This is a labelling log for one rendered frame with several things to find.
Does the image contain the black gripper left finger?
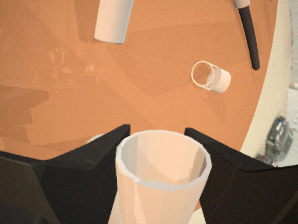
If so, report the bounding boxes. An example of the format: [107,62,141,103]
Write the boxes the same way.
[0,124,130,224]

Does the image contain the grey cylinder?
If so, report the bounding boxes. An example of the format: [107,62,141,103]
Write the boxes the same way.
[88,133,125,224]

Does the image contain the white fence top rail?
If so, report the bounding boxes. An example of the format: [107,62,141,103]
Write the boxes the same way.
[94,0,133,44]

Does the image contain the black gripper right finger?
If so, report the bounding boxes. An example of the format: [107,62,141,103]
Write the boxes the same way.
[185,127,298,224]

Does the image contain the beige open-topped cup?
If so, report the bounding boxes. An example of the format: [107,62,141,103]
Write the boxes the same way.
[116,131,212,224]

